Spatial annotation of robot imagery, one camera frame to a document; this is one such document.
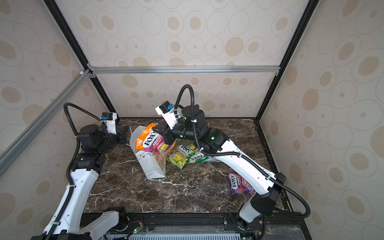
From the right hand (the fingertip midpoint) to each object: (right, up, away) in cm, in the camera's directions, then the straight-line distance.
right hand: (154, 128), depth 58 cm
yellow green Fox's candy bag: (+6, -17, +36) cm, 40 cm away
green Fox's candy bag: (+18, -17, +37) cm, 44 cm away
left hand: (-15, +3, +12) cm, 19 cm away
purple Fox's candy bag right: (+40, -31, +25) cm, 57 cm away
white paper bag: (-7, -20, +23) cm, 31 cm away
